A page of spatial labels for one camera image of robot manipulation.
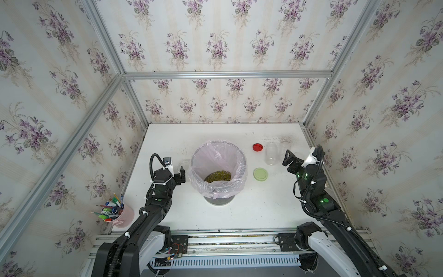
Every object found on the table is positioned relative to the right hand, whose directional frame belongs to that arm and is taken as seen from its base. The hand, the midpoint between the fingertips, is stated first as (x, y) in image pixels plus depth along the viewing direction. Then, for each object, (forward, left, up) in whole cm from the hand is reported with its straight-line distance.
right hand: (300, 154), depth 75 cm
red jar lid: (+21, +13, -23) cm, 34 cm away
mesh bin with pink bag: (+2, +37, -20) cm, 42 cm away
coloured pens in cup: (-22, +81, -11) cm, 84 cm away
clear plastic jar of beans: (+18, +5, -23) cm, 29 cm away
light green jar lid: (+3, +13, -24) cm, 28 cm away
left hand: (-1, +60, -12) cm, 62 cm away
